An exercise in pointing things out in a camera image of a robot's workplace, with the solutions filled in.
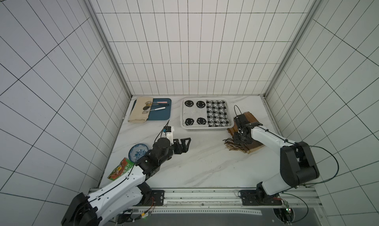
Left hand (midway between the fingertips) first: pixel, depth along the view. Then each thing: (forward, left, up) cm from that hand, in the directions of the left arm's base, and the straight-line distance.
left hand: (183, 142), depth 79 cm
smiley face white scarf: (+22, -7, -2) cm, 23 cm away
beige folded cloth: (+28, +36, -13) cm, 47 cm away
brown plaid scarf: (+4, -30, -11) cm, 33 cm away
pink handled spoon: (+40, +28, -12) cm, 50 cm away
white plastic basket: (+24, -31, -5) cm, 40 cm away
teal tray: (+29, +18, -13) cm, 37 cm away
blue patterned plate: (-1, +29, -11) cm, 31 cm away
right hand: (+8, -32, -10) cm, 35 cm away
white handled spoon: (+32, +29, -13) cm, 45 cm away
